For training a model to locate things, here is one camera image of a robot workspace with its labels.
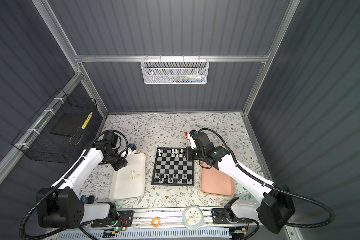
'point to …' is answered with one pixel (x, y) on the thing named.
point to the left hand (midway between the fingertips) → (122, 163)
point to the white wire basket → (174, 71)
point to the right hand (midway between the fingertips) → (185, 153)
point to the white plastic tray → (128, 182)
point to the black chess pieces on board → (170, 180)
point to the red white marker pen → (186, 135)
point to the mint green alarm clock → (192, 217)
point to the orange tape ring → (155, 222)
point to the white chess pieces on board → (173, 152)
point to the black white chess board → (172, 168)
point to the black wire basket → (55, 134)
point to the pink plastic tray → (216, 182)
